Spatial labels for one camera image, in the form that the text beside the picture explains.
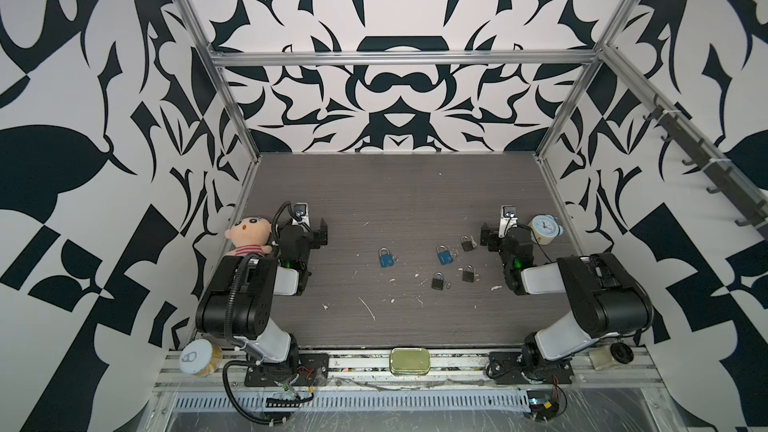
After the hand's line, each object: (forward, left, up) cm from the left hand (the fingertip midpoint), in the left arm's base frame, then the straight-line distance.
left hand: (305, 215), depth 92 cm
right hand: (-3, -61, -2) cm, 61 cm away
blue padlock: (-10, -24, -9) cm, 28 cm away
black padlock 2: (-16, -48, -8) cm, 52 cm away
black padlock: (-6, -50, -9) cm, 51 cm away
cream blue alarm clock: (-4, -75, -5) cm, 75 cm away
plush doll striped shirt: (-6, +15, -1) cm, 17 cm away
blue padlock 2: (-10, -42, -9) cm, 44 cm away
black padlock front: (-18, -39, -9) cm, 44 cm away
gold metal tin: (-39, -29, -6) cm, 49 cm away
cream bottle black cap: (-40, -75, -1) cm, 85 cm away
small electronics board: (-49, -60, -11) cm, 78 cm away
